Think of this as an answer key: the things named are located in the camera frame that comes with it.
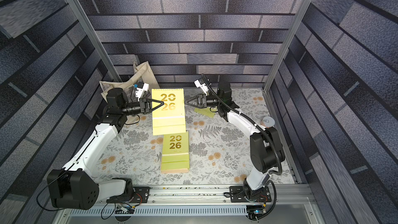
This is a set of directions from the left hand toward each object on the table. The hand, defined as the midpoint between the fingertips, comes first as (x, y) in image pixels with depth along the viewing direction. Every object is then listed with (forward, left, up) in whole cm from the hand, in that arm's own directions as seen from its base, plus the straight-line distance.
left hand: (162, 104), depth 68 cm
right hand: (+3, -10, -3) cm, 11 cm away
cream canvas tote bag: (+32, +20, -8) cm, 38 cm away
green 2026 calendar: (-4, -3, -5) cm, 7 cm away
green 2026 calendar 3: (+20, -21, -31) cm, 43 cm away
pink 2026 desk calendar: (-19, -4, -33) cm, 38 cm away
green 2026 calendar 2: (-12, -4, -30) cm, 32 cm away
